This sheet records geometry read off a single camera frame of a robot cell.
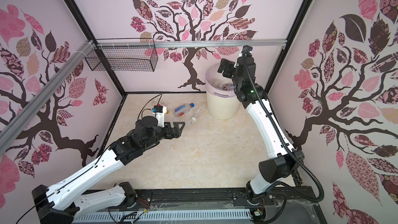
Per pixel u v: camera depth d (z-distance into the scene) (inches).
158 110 23.7
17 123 20.4
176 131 24.4
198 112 42.0
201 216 27.4
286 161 15.8
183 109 43.2
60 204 15.1
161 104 42.2
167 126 23.7
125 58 47.9
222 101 35.3
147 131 20.3
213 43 49.8
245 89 20.1
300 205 28.6
